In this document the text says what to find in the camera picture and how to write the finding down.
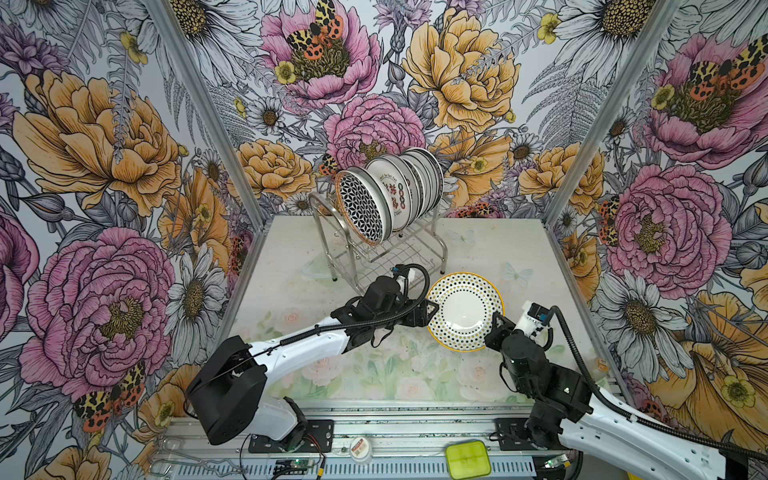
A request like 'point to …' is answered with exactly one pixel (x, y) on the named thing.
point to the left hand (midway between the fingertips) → (426, 314)
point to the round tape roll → (360, 449)
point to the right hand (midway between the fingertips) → (492, 323)
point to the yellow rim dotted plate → (467, 303)
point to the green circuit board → (295, 463)
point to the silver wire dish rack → (421, 242)
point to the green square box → (468, 459)
